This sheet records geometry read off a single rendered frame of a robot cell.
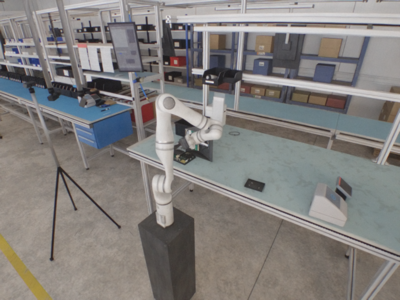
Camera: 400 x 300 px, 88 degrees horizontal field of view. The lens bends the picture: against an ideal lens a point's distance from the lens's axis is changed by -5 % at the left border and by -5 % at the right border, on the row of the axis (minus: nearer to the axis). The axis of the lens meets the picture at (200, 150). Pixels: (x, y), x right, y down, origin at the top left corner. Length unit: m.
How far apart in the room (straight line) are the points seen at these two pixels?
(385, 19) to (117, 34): 2.18
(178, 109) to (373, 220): 1.16
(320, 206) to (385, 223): 0.37
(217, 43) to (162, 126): 4.53
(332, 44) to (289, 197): 3.78
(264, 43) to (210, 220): 3.75
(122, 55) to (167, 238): 2.00
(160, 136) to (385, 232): 1.21
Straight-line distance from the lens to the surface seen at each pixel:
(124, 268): 2.29
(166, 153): 1.09
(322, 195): 1.23
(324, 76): 4.90
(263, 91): 5.16
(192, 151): 1.73
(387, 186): 1.81
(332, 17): 1.43
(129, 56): 2.64
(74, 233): 2.74
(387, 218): 1.53
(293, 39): 3.07
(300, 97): 5.01
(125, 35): 2.59
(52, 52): 5.05
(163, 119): 1.11
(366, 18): 1.43
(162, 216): 1.28
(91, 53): 3.56
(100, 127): 2.90
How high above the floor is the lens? 1.85
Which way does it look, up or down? 29 degrees down
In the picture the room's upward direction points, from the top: straight up
